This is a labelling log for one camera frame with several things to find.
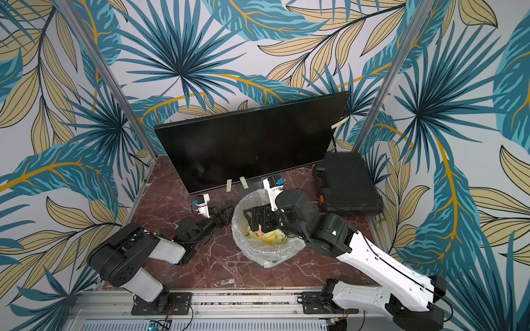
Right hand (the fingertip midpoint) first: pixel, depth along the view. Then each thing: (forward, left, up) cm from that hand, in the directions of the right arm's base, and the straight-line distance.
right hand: (254, 209), depth 62 cm
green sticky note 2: (+22, +5, -15) cm, 27 cm away
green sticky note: (+20, +11, -15) cm, 28 cm away
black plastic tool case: (+26, -42, -25) cm, 55 cm away
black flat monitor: (+50, +11, -20) cm, 55 cm away
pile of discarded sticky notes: (+2, -6, -26) cm, 27 cm away
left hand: (+12, +10, -19) cm, 25 cm away
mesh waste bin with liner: (-12, -5, -7) cm, 14 cm away
